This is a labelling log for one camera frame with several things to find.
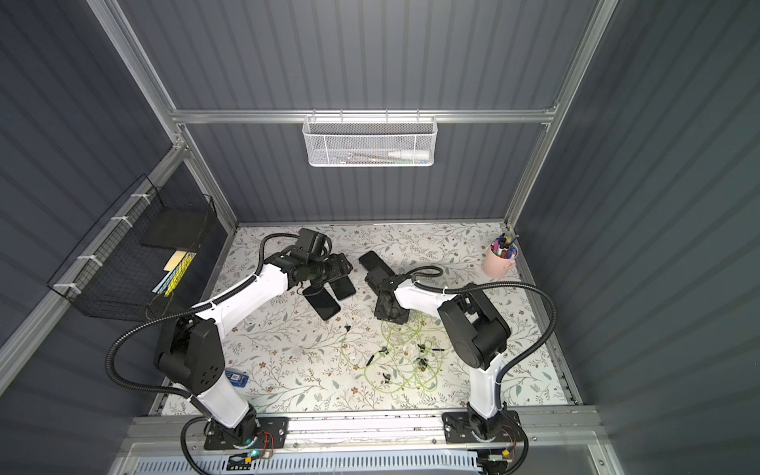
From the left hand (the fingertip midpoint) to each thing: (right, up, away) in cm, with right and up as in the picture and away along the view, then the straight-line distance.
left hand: (348, 272), depth 87 cm
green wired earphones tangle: (+17, -25, 0) cm, 31 cm away
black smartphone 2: (+5, +2, +22) cm, 22 cm away
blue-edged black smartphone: (-9, -12, +9) cm, 17 cm away
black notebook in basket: (-46, +13, -8) cm, 48 cm away
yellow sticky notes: (-44, +4, -10) cm, 46 cm away
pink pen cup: (+49, +4, +9) cm, 50 cm away
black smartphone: (-4, -6, +14) cm, 16 cm away
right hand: (+12, -15, +7) cm, 20 cm away
